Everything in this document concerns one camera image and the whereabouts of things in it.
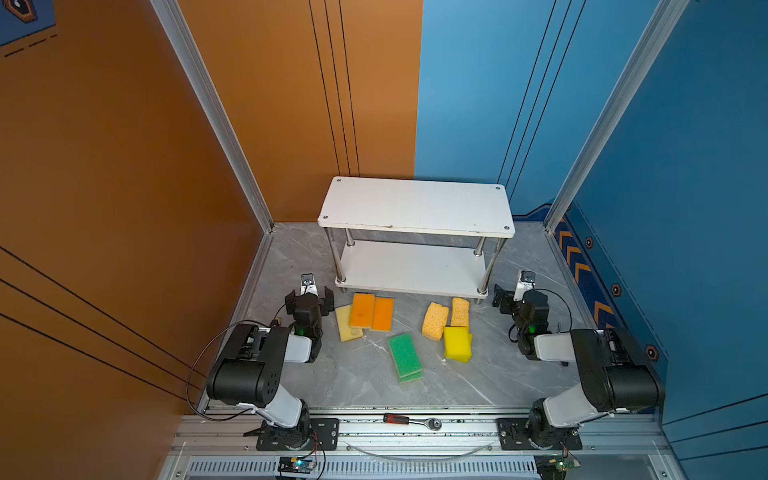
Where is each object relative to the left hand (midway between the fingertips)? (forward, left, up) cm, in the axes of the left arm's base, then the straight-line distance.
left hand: (310, 287), depth 93 cm
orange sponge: (-6, -17, -4) cm, 18 cm away
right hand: (+1, -63, 0) cm, 63 cm away
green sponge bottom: (-25, -31, -5) cm, 41 cm away
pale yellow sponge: (-13, -12, -5) cm, 18 cm away
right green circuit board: (-45, -65, -8) cm, 79 cm away
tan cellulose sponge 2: (-7, -47, -3) cm, 48 cm away
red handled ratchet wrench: (-36, -37, -5) cm, 52 cm away
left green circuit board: (-45, -4, -8) cm, 46 cm away
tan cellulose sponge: (-10, -39, -3) cm, 40 cm away
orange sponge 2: (-6, -23, -6) cm, 25 cm away
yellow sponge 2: (-16, -49, -4) cm, 52 cm away
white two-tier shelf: (+28, -34, -6) cm, 44 cm away
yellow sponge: (-16, -45, -3) cm, 48 cm away
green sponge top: (-20, -30, -4) cm, 36 cm away
